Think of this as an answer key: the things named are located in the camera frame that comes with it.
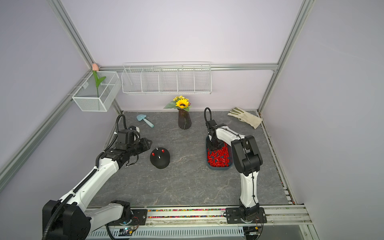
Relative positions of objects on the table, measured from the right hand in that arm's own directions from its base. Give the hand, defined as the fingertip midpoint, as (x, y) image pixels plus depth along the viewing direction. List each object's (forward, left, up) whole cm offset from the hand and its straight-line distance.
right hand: (214, 147), depth 99 cm
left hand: (-6, +37, +16) cm, 41 cm away
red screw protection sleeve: (-11, +36, +11) cm, 39 cm away
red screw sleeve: (-9, +31, +11) cm, 34 cm away
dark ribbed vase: (+20, +21, +3) cm, 29 cm away
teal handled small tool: (+27, +56, 0) cm, 62 cm away
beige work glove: (+28, -27, -2) cm, 39 cm away
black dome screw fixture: (-12, +32, +10) cm, 36 cm away
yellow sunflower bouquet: (+18, +22, +24) cm, 37 cm away
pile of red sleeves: (-8, -3, 0) cm, 8 cm away
